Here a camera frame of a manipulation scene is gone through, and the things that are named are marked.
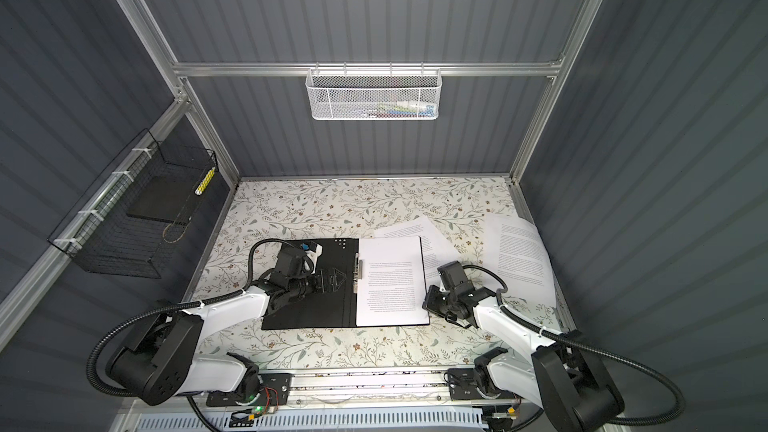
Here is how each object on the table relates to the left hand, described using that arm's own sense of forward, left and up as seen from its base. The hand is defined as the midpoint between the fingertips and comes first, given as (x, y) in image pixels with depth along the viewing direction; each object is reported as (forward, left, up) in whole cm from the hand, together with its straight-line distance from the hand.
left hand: (335, 277), depth 90 cm
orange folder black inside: (-9, -1, -1) cm, 9 cm away
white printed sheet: (-3, -18, -4) cm, 18 cm away
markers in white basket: (+41, -22, +31) cm, 56 cm away
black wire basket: (+5, +46, +24) cm, 53 cm away
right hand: (-9, -27, -3) cm, 29 cm away
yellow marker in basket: (+19, +34, +24) cm, 45 cm away
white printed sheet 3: (+8, -59, -2) cm, 59 cm away
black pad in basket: (+13, +42, +24) cm, 50 cm away
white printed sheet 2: (+9, -33, -3) cm, 34 cm away
